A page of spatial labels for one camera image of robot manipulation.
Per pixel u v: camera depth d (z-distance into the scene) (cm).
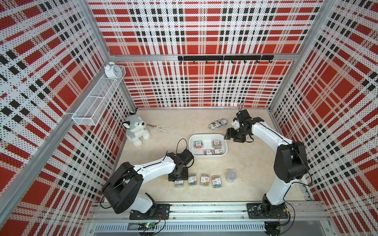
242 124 69
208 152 93
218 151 93
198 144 96
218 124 108
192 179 82
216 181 82
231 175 83
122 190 43
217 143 98
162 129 108
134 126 88
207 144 99
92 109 93
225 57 88
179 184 82
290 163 49
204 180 82
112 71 80
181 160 65
